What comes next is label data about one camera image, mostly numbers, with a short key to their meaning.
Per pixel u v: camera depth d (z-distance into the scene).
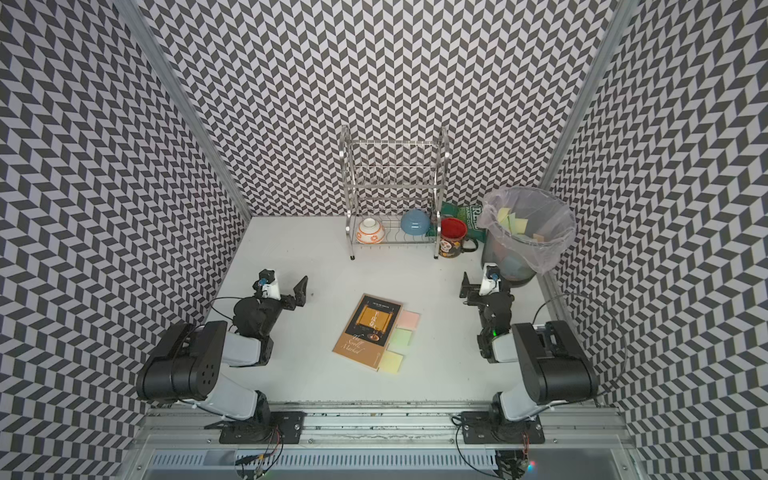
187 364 0.45
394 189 1.15
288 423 0.73
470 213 1.15
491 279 0.76
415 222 1.13
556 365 0.45
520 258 0.82
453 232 1.06
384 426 0.75
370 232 1.02
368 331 0.88
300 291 0.83
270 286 0.76
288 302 0.80
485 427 0.73
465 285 0.83
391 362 0.83
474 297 0.81
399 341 0.85
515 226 0.98
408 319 0.92
